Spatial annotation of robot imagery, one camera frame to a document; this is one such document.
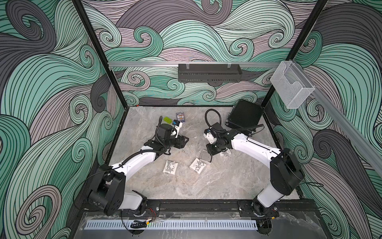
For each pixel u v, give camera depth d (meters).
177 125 0.76
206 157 0.88
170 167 0.84
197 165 0.85
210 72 0.96
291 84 0.79
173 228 0.68
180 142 0.74
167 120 1.11
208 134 0.81
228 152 0.92
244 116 1.12
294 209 0.74
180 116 1.11
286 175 0.44
